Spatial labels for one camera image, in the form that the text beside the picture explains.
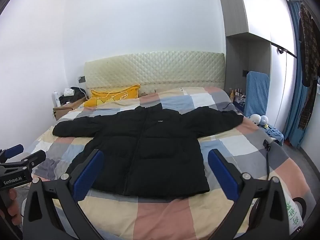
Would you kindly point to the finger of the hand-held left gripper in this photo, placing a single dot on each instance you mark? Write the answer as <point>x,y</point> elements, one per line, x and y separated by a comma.
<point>13,151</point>
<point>35,158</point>

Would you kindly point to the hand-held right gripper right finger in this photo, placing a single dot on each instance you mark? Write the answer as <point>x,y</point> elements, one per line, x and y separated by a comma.
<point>225,177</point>

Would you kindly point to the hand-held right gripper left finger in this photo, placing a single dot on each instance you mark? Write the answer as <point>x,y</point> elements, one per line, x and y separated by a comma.
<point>87,177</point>

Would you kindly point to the black puffer jacket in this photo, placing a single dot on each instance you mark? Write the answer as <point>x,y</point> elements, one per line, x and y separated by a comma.
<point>155,150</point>

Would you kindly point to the person's left hand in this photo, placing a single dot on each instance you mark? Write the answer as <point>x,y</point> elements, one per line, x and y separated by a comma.
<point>13,205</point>

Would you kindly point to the black clamp stand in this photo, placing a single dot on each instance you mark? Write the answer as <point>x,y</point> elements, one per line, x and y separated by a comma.
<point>267,146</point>

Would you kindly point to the wooden nightstand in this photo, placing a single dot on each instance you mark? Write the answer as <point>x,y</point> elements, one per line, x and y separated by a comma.
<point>63,111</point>

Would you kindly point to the plaid patchwork blanket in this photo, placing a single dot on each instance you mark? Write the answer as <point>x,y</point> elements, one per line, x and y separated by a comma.
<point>175,215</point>

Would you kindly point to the white bottle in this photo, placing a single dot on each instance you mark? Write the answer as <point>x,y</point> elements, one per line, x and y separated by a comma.
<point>56,100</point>

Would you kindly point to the white plush toy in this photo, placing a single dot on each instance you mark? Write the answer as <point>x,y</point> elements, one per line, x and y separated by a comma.
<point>255,119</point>

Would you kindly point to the crumpled blue cloth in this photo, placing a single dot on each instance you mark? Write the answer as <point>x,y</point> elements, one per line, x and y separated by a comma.
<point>275,135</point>

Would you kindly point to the blue plush toy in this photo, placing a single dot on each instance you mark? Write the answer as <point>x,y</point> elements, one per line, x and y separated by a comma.
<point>264,120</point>

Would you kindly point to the tissue box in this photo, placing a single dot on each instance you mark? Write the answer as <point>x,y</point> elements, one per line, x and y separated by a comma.
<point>68,92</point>

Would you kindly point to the white bag with green print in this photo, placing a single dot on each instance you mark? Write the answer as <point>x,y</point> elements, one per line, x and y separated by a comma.
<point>292,215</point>

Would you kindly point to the black bag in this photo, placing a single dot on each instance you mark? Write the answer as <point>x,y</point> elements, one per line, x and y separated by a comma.
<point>78,93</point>

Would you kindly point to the yellow pillow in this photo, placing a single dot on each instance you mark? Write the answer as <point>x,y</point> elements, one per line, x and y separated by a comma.
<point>105,98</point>

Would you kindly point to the row of cosmetic bottles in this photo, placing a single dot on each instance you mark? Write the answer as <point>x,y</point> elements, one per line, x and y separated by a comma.
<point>237,96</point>

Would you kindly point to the blue towel on chair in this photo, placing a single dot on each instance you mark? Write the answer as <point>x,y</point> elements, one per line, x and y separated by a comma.
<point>257,92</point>

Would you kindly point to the blue curtain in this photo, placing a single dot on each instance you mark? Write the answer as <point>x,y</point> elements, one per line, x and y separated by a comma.
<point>295,92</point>

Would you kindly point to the cream quilted headboard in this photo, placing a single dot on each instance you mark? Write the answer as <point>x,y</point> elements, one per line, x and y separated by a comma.
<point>155,67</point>

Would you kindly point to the hanging patterned garment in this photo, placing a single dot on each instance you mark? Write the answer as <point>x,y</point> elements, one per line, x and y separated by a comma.
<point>306,42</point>

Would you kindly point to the grey and white wardrobe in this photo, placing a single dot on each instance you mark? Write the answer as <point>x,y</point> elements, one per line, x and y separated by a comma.
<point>260,10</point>

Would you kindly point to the wall socket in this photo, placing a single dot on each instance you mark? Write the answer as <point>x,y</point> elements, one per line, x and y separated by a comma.
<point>81,79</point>

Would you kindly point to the black wall switch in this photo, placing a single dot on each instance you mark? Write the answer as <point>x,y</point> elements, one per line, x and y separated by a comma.
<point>244,72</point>

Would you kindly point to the black hanging rail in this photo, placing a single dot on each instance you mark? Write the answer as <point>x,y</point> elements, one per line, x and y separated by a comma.
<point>285,50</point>

